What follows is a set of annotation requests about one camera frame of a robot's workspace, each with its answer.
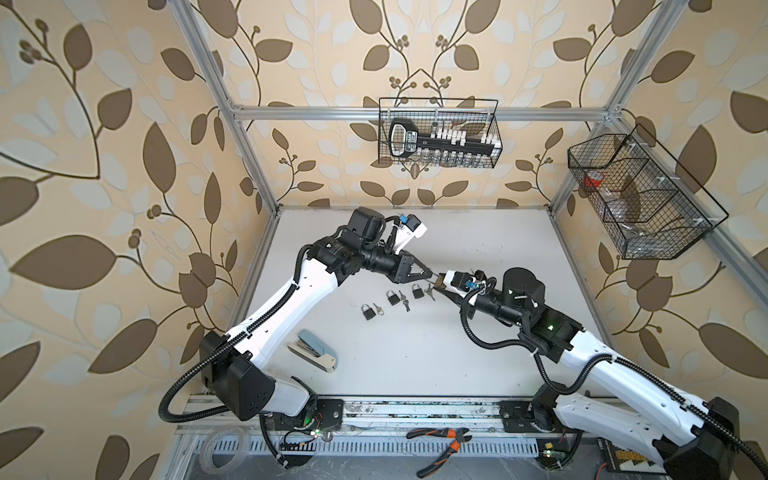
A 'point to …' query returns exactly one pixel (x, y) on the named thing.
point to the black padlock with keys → (393, 299)
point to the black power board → (622, 460)
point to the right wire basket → (648, 205)
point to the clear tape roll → (239, 460)
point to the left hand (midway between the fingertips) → (433, 274)
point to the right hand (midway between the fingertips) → (443, 279)
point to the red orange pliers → (456, 435)
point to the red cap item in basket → (593, 179)
